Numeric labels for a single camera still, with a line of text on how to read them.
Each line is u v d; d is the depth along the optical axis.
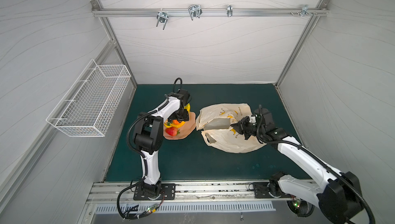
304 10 0.77
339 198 0.39
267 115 0.61
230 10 0.78
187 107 0.97
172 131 0.90
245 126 0.70
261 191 0.73
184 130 0.94
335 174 0.41
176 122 0.92
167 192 0.73
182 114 0.82
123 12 0.77
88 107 0.69
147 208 0.69
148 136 0.51
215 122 0.91
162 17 0.79
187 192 0.75
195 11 0.77
